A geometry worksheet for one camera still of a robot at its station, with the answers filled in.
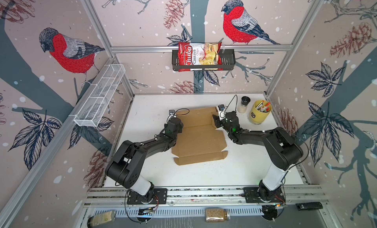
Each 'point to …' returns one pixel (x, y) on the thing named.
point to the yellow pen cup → (260, 111)
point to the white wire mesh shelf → (98, 95)
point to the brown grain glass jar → (217, 214)
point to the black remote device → (309, 206)
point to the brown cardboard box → (199, 140)
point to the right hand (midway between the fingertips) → (215, 115)
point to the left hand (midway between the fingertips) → (175, 121)
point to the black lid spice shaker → (243, 107)
